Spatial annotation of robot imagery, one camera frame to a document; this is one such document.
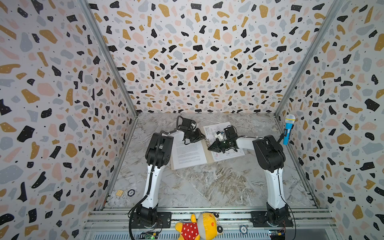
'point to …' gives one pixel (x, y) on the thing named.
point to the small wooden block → (119, 192)
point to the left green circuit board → (149, 236)
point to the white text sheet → (186, 155)
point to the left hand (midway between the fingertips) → (206, 134)
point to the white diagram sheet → (210, 134)
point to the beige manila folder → (209, 154)
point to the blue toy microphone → (289, 120)
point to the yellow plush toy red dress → (207, 226)
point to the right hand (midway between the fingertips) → (207, 147)
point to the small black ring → (131, 192)
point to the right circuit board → (277, 234)
